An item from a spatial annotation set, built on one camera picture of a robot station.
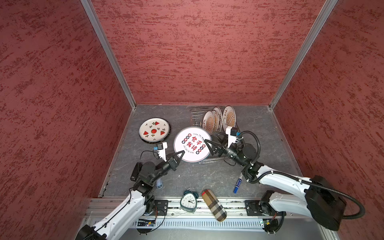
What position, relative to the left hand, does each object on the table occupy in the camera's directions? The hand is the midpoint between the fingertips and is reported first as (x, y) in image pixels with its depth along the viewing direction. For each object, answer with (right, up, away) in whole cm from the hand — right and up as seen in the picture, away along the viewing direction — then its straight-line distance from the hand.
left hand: (185, 154), depth 75 cm
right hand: (+11, +8, -4) cm, 15 cm away
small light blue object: (-14, -17, +5) cm, 23 cm away
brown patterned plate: (+28, +20, +25) cm, 43 cm away
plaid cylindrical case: (+15, -25, -2) cm, 29 cm away
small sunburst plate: (+14, +16, +27) cm, 34 cm away
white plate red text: (+3, +8, -2) cm, 9 cm away
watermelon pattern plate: (-24, +11, +28) cm, 38 cm away
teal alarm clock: (+2, -23, -2) cm, 23 cm away
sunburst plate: (+19, +18, +17) cm, 31 cm away
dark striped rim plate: (-24, +11, +28) cm, 38 cm away
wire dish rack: (+6, +20, +38) cm, 44 cm away
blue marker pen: (+29, -18, +6) cm, 35 cm away
